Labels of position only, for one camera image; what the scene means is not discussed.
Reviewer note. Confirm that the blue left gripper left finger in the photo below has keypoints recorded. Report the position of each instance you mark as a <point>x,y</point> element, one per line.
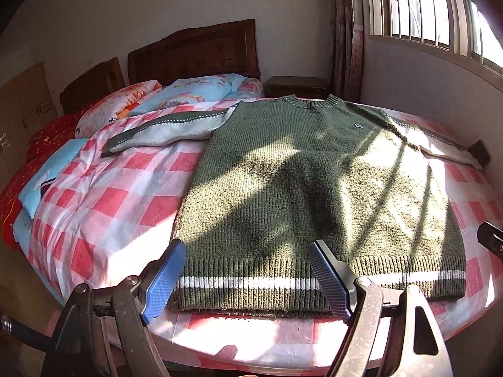
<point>159,279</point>

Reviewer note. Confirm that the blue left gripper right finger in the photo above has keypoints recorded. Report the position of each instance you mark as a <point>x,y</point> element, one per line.
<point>336,280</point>

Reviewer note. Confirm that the green knitted sweater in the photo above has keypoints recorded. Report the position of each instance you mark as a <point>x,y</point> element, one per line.
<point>276,175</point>

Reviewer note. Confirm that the pink checkered bed cover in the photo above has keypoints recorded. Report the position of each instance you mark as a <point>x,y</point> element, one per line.
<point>104,218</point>

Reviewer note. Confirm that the light blue blanket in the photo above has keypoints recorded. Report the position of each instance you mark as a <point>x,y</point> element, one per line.
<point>31,194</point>

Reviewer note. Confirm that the red bedding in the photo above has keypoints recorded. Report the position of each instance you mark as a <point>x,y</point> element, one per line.
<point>43,144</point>

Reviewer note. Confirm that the orange floral pillow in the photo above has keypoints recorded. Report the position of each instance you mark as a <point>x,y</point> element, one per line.
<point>114,107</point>

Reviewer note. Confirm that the floral pink curtain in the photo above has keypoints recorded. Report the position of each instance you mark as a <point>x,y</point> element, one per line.
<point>348,50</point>

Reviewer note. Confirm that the light blue floral pillow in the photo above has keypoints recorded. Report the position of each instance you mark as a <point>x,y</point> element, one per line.
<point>187,91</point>

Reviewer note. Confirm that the dark wooden nightstand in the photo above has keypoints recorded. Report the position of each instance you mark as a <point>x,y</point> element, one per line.
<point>302,87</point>

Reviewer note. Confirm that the dark wooden headboard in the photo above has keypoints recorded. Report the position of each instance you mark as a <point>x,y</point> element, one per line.
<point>97,83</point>
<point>229,47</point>

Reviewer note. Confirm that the barred window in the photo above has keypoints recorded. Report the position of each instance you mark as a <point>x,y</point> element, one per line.
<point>457,27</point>

